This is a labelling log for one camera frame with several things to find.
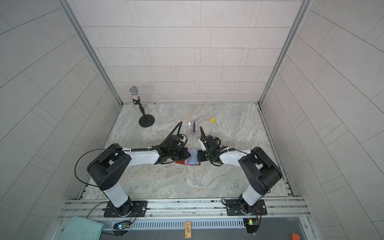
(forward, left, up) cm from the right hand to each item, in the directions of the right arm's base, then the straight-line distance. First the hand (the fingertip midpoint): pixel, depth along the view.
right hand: (197, 156), depth 90 cm
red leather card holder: (-4, +2, +4) cm, 6 cm away
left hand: (0, +1, +3) cm, 3 cm away
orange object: (-40, -40, 0) cm, 57 cm away
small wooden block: (-35, +6, +2) cm, 36 cm away
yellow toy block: (+25, -12, +3) cm, 28 cm away
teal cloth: (-32, +54, +4) cm, 62 cm away
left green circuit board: (-33, +35, +4) cm, 48 cm away
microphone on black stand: (+26, +34, +6) cm, 43 cm away
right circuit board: (-35, -24, -1) cm, 42 cm away
